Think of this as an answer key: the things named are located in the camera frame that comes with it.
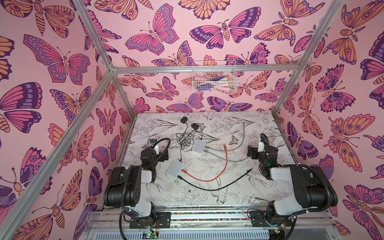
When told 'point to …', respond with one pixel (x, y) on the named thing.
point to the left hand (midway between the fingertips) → (160, 145)
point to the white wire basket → (212, 76)
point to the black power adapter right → (195, 126)
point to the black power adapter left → (184, 119)
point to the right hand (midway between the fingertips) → (257, 144)
